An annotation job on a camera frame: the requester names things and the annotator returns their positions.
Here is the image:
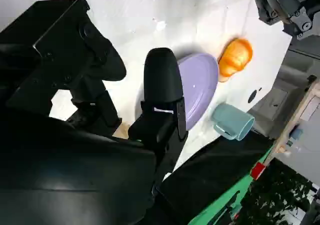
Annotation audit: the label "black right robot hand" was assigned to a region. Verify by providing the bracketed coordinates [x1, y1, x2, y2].
[0, 0, 189, 225]

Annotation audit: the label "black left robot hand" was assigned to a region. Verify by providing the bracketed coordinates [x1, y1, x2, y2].
[250, 0, 313, 41]

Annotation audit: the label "beige towel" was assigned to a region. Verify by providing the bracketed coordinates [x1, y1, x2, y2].
[112, 123, 131, 140]

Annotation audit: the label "grey machine cabinet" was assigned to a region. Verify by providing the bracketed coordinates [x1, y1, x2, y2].
[249, 33, 320, 141]

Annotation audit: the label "orange and white toy bread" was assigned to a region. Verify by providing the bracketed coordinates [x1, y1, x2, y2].
[217, 37, 254, 83]

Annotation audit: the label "light wooden desk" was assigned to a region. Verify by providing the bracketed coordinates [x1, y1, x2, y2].
[273, 79, 320, 161]

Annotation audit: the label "lilac plate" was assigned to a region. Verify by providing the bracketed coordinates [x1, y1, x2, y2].
[176, 52, 219, 131]

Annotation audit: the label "pale green mug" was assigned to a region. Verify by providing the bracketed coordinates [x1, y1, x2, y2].
[211, 102, 256, 141]

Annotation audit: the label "black backdrop cloth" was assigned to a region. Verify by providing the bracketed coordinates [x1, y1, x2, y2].
[159, 131, 275, 225]

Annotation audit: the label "red block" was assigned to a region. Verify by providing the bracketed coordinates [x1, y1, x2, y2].
[251, 162, 266, 180]

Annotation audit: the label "green leafy plants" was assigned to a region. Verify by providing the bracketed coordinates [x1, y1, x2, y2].
[239, 158, 320, 225]

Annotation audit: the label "green frame panel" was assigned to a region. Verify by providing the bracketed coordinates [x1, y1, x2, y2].
[187, 144, 276, 225]

